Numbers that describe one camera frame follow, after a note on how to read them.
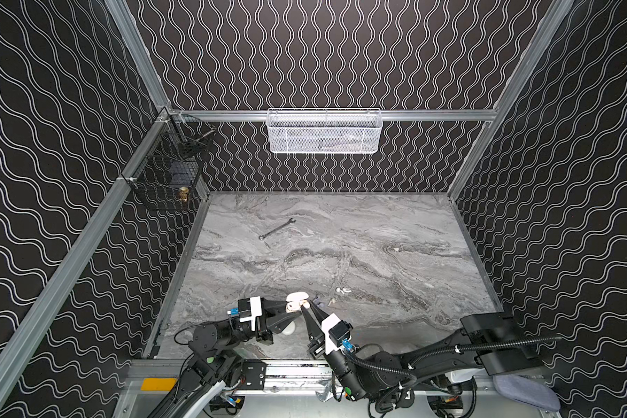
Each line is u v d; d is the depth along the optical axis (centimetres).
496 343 46
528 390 70
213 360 58
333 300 88
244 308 51
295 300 59
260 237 106
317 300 88
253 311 52
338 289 91
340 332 45
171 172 91
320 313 55
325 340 48
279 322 57
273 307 59
